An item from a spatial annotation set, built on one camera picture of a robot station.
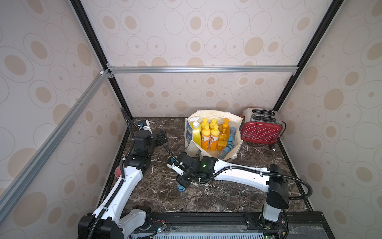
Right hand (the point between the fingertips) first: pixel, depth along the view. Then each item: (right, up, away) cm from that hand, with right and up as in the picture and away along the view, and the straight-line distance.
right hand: (182, 174), depth 76 cm
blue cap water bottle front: (+23, +9, +13) cm, 28 cm away
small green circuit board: (-9, -24, -5) cm, 26 cm away
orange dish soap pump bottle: (+24, +20, +13) cm, 34 cm away
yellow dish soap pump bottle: (+7, +23, +9) cm, 26 cm away
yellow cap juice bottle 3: (+13, +28, +11) cm, 33 cm away
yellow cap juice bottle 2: (+18, +18, +12) cm, 28 cm away
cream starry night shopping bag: (+5, +14, +4) cm, 15 cm away
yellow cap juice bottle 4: (+18, +27, +11) cm, 35 cm away
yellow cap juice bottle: (+13, +18, +13) cm, 26 cm away
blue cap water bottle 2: (+31, +14, +24) cm, 41 cm away
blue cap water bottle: (-1, -9, +4) cm, 10 cm away
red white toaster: (+49, +26, +17) cm, 58 cm away
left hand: (-11, +23, +1) cm, 26 cm away
